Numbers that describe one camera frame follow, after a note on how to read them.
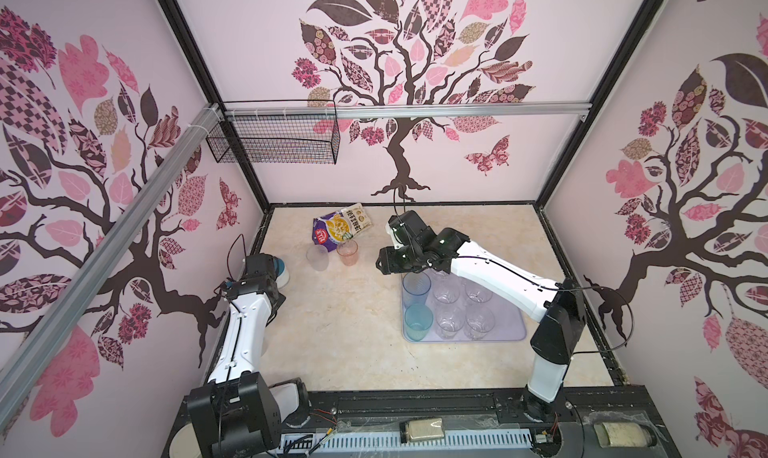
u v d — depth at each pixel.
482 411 0.74
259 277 0.63
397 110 0.92
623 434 0.67
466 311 0.84
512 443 0.70
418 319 0.86
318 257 1.03
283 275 0.92
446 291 0.88
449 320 0.87
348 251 1.04
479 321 0.87
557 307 0.45
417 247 0.59
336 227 1.13
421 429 0.69
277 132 0.95
